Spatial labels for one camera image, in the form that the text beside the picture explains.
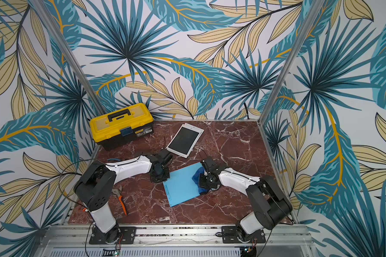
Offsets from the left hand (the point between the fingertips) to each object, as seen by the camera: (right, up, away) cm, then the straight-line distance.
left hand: (164, 182), depth 90 cm
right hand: (+20, -1, -1) cm, 20 cm away
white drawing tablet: (+11, +24, +19) cm, 32 cm away
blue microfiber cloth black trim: (+21, -2, -7) cm, 22 cm away
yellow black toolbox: (-26, +32, +4) cm, 42 cm away
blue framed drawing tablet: (+9, -2, 0) cm, 10 cm away
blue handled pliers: (-33, +12, +9) cm, 36 cm away
